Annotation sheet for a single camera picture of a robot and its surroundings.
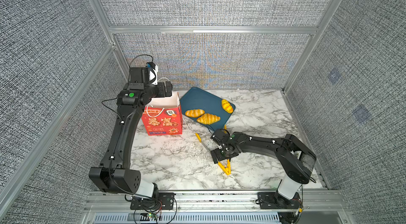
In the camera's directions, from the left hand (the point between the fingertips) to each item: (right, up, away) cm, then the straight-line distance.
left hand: (165, 83), depth 74 cm
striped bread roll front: (+12, -15, +29) cm, 35 cm away
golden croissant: (+21, -19, +24) cm, 37 cm away
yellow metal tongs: (+30, -44, +7) cm, 54 cm away
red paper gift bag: (-3, -16, +7) cm, 17 cm away
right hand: (+27, -38, +14) cm, 48 cm away
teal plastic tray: (+13, -5, +42) cm, 44 cm away
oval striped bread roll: (+34, -11, +33) cm, 48 cm away
